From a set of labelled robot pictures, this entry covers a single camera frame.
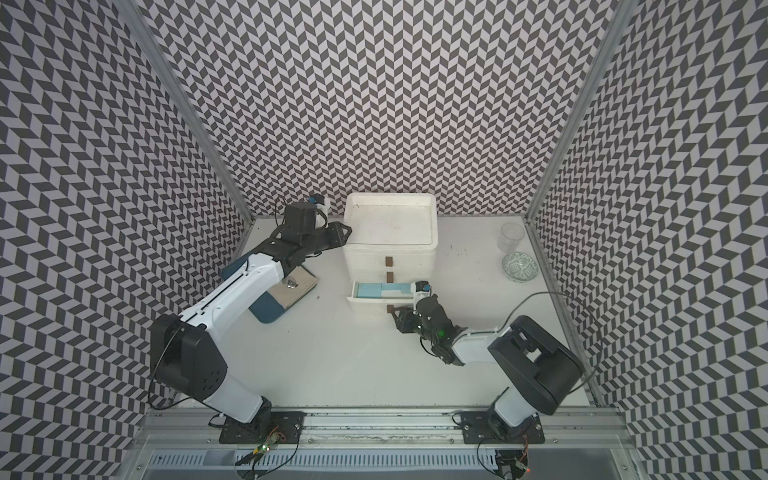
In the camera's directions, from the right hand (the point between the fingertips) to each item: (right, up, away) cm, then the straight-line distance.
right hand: (397, 314), depth 89 cm
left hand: (-13, +24, -6) cm, 28 cm away
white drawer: (-1, +12, -3) cm, 13 cm away
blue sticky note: (-9, +6, +7) cm, 13 cm away
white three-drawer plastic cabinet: (-2, +22, -9) cm, 24 cm away
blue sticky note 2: (+2, +9, -7) cm, 12 cm away
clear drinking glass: (+40, +24, +16) cm, 50 cm away
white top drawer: (-2, +18, -9) cm, 20 cm away
